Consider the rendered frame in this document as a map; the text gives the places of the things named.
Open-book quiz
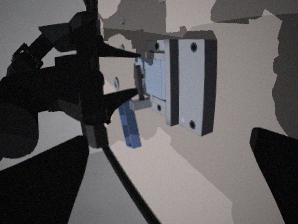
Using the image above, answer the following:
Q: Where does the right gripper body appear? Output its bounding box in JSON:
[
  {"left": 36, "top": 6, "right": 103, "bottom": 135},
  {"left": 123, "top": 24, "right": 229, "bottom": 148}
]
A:
[{"left": 34, "top": 11, "right": 109, "bottom": 149}]

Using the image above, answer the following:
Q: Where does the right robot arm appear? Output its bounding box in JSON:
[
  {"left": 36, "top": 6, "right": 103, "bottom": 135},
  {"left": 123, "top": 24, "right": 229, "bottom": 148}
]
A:
[{"left": 0, "top": 31, "right": 106, "bottom": 161}]

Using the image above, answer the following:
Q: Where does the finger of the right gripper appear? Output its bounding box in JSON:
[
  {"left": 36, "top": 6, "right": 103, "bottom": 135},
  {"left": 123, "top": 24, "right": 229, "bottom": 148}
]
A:
[
  {"left": 104, "top": 88, "right": 138, "bottom": 125},
  {"left": 93, "top": 35, "right": 141, "bottom": 58}
]

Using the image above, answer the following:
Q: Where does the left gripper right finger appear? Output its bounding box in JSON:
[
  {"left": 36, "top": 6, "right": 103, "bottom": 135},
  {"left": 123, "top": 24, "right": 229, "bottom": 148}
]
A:
[{"left": 250, "top": 127, "right": 298, "bottom": 224}]

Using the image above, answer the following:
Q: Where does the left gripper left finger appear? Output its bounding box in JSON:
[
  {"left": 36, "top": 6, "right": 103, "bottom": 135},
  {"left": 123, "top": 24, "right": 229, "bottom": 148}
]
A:
[{"left": 0, "top": 135, "right": 89, "bottom": 224}]

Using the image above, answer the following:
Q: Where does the light blue metal plate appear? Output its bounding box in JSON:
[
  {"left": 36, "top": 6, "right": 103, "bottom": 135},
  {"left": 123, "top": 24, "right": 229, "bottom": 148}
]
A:
[{"left": 135, "top": 57, "right": 165, "bottom": 100}]

